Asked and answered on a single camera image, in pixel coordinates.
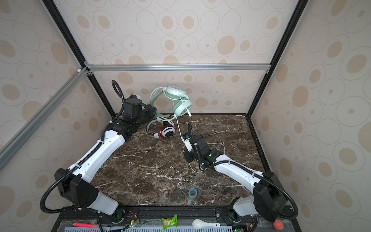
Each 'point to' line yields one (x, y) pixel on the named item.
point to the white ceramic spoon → (198, 224)
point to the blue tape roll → (192, 193)
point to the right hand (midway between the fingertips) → (186, 149)
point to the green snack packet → (169, 222)
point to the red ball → (278, 224)
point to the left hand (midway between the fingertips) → (159, 104)
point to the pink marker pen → (85, 224)
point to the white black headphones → (168, 128)
